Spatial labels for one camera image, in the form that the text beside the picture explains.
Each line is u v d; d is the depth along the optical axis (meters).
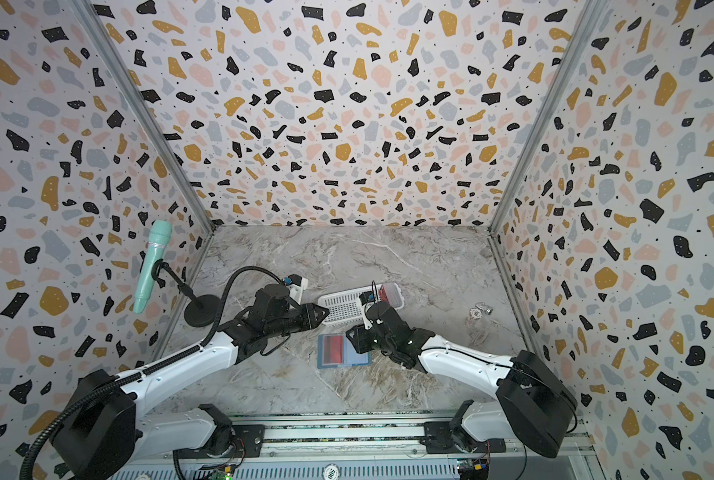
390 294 0.97
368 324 0.74
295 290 0.76
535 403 0.42
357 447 0.73
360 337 0.72
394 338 0.64
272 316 0.65
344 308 0.98
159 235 0.73
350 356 0.88
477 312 0.98
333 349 0.89
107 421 0.40
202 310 0.96
